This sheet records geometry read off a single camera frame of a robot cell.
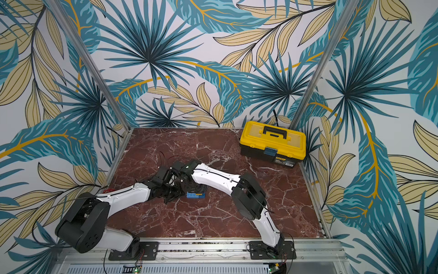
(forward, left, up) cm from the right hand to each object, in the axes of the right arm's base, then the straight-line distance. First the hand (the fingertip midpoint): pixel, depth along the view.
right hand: (195, 189), depth 86 cm
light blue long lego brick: (-2, 0, -4) cm, 4 cm away
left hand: (-1, +6, -3) cm, 7 cm away
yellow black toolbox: (+19, -45, +10) cm, 50 cm away
